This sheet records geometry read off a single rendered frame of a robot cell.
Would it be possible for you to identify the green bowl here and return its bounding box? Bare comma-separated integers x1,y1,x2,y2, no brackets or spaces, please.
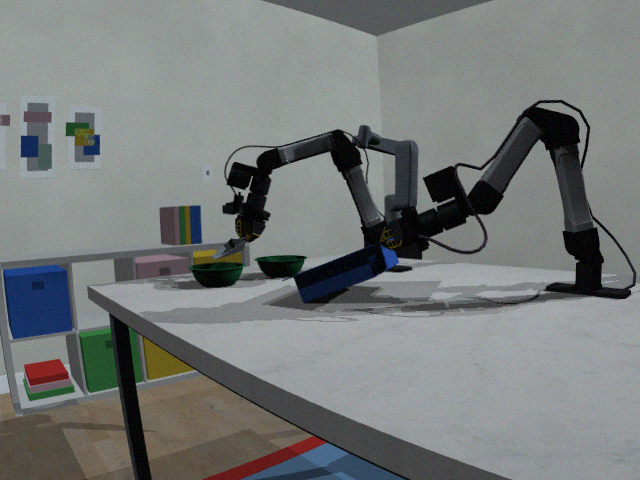
189,262,246,287
255,255,307,277

